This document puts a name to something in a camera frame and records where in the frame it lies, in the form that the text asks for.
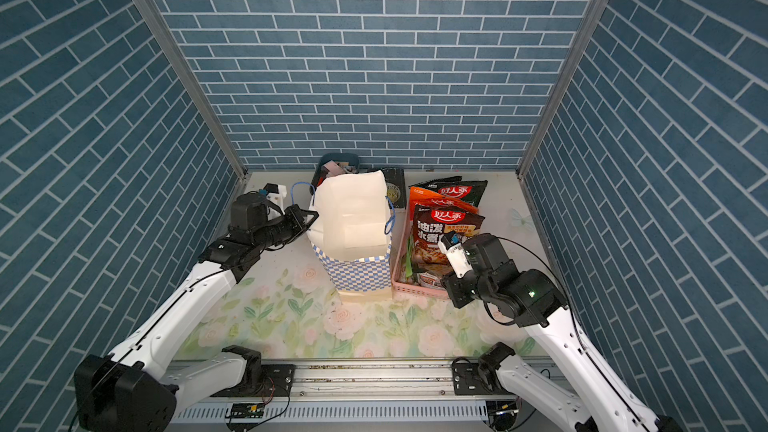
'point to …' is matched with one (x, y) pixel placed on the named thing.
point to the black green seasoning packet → (468, 191)
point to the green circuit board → (246, 410)
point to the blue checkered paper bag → (350, 221)
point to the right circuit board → (502, 414)
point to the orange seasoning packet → (425, 197)
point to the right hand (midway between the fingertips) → (449, 280)
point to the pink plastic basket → (401, 288)
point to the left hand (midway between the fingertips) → (327, 214)
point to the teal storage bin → (333, 156)
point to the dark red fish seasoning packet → (430, 225)
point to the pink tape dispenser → (334, 168)
